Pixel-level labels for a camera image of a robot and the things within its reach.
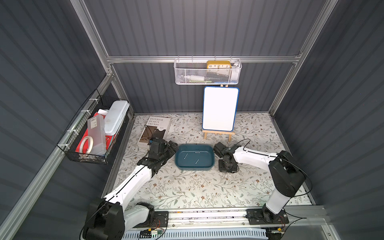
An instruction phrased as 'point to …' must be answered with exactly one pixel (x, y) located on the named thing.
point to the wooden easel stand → (220, 133)
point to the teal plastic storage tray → (194, 156)
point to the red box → (109, 140)
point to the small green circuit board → (160, 231)
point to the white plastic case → (114, 113)
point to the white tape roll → (91, 142)
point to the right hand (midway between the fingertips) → (226, 168)
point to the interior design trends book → (154, 124)
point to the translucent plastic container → (96, 131)
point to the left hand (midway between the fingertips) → (174, 148)
